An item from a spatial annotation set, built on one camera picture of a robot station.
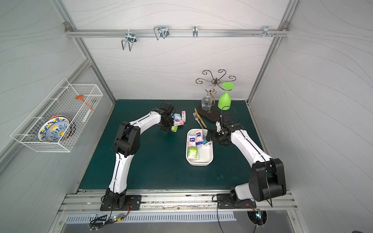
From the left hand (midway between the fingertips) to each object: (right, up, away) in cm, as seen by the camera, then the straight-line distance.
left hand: (175, 125), depth 103 cm
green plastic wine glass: (+32, +16, -14) cm, 39 cm away
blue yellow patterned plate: (-48, +2, -40) cm, 63 cm away
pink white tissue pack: (+2, +2, -1) cm, 3 cm away
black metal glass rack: (+28, +8, +5) cm, 30 cm away
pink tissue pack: (+6, +7, +4) cm, 10 cm away
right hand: (+25, -6, -16) cm, 30 cm away
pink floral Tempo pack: (+12, -8, -12) cm, 19 cm away
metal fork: (+16, +5, +8) cm, 19 cm away
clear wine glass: (+21, +17, -12) cm, 30 cm away
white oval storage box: (+21, -16, -10) cm, 28 cm away
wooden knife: (+18, +6, +8) cm, 21 cm away
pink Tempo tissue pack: (+16, -7, -13) cm, 22 cm away
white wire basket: (-53, +14, -31) cm, 63 cm away
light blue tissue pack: (+1, +6, +3) cm, 7 cm away
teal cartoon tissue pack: (+20, -7, -12) cm, 25 cm away
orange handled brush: (-50, +18, -24) cm, 58 cm away
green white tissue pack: (+13, -15, -17) cm, 26 cm away
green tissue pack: (-1, -2, -4) cm, 4 cm away
